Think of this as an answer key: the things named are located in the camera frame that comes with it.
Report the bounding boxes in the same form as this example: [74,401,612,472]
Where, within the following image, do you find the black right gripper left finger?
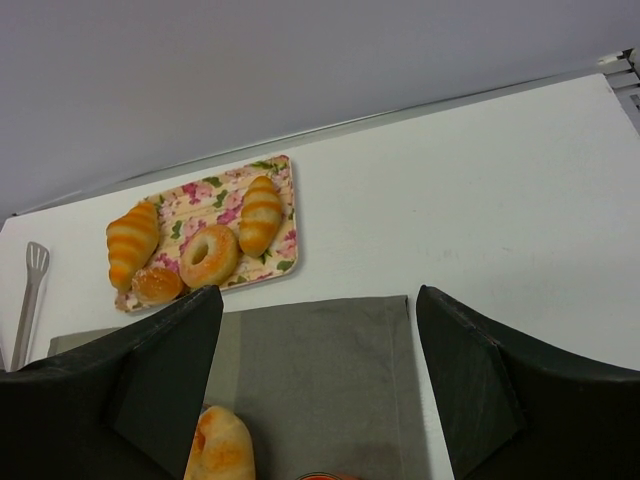
[1,286,223,479]

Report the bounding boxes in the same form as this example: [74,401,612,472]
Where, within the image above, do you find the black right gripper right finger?
[416,286,639,479]

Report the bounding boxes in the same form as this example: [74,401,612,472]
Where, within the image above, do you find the metal tongs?
[11,241,50,371]

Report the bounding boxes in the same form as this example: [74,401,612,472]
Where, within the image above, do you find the round bun front left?
[132,267,184,306]

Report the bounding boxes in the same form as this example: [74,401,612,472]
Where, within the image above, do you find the left striped croissant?
[106,202,159,293]

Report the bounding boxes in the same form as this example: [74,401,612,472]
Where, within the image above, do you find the striped croissant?
[239,176,282,258]
[106,202,159,293]

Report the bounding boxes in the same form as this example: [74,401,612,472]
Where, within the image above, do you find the grey patchwork placemat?
[49,294,441,480]

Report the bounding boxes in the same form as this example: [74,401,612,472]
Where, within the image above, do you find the glazed bagel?
[179,225,239,289]

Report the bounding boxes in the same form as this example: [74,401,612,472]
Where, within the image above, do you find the orange mug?
[296,471,360,480]

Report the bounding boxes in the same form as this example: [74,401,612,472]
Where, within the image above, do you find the floral rectangular tray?
[115,155,298,312]

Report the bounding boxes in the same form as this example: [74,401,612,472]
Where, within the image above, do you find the right striped croissant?
[239,176,282,258]

